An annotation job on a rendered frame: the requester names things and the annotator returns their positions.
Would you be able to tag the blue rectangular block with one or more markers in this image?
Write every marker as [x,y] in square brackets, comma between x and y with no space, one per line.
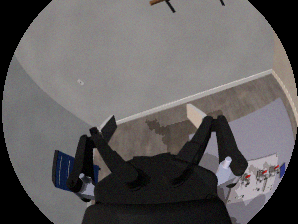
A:
[282,170]

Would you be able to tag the grey rectangular block with slot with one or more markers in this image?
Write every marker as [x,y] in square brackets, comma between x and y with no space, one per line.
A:
[268,183]

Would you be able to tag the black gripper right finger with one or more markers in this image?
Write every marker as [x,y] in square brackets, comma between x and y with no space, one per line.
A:
[232,164]

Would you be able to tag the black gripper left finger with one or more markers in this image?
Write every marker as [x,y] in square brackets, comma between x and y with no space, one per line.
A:
[81,179]

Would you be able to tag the grey fixture plate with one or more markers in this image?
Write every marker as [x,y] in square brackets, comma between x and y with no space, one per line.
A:
[253,166]

